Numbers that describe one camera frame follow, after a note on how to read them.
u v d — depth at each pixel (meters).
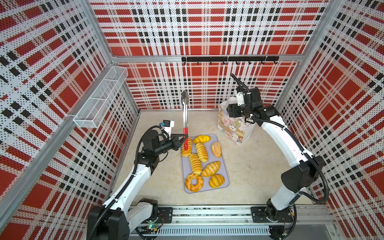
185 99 0.75
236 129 0.91
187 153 0.93
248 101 0.58
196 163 0.87
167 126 0.68
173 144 0.67
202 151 0.94
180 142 0.71
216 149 0.93
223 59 0.88
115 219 0.39
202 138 1.01
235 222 0.72
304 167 0.42
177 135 0.69
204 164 0.91
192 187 0.80
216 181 0.81
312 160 0.43
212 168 0.86
